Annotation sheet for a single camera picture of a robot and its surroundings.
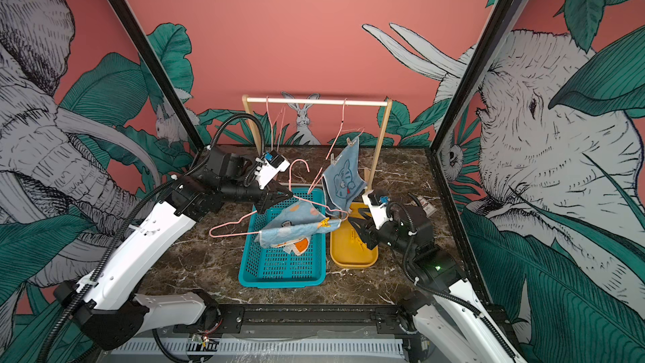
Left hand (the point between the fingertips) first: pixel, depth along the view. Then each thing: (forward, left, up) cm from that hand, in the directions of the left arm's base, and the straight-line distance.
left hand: (290, 190), depth 66 cm
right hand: (-4, -17, -5) cm, 18 cm away
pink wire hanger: (+53, +14, -22) cm, 59 cm away
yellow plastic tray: (-4, -17, -31) cm, 36 cm away
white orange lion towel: (-3, 0, -31) cm, 31 cm away
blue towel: (+20, -18, -24) cm, 36 cm away
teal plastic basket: (-9, +11, -32) cm, 35 cm away
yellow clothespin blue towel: (-4, -9, -12) cm, 16 cm away
